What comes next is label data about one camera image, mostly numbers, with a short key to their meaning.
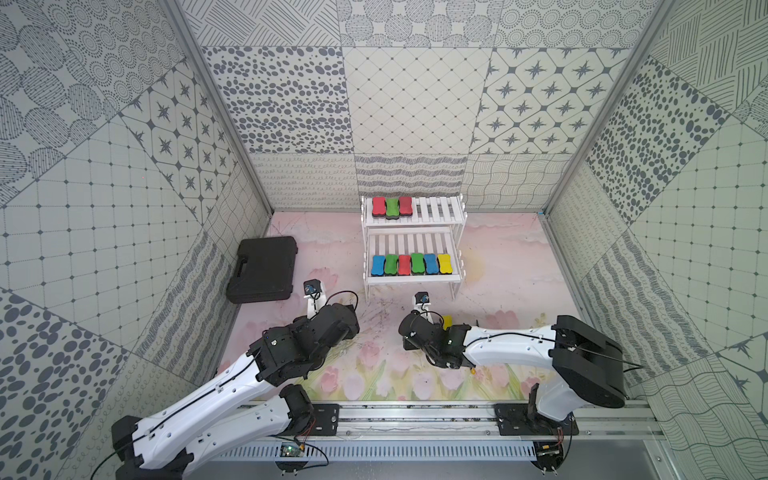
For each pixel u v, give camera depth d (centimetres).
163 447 40
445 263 89
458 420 76
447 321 91
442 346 63
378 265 88
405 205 83
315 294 61
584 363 44
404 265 88
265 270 98
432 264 88
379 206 82
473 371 82
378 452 70
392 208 81
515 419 74
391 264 88
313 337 51
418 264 88
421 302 76
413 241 95
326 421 74
